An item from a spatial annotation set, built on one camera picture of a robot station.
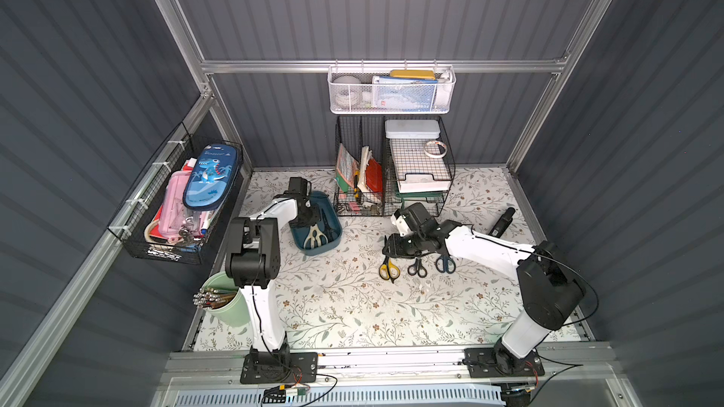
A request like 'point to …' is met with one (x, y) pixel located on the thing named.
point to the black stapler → (503, 223)
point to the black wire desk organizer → (382, 163)
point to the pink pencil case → (172, 205)
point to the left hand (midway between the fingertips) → (316, 217)
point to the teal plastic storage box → (321, 236)
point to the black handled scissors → (418, 268)
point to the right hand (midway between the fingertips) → (390, 248)
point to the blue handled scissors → (445, 264)
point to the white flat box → (412, 128)
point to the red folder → (374, 176)
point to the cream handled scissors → (314, 234)
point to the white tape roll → (436, 155)
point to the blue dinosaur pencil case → (210, 177)
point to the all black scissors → (329, 232)
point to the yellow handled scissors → (388, 270)
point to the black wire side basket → (137, 221)
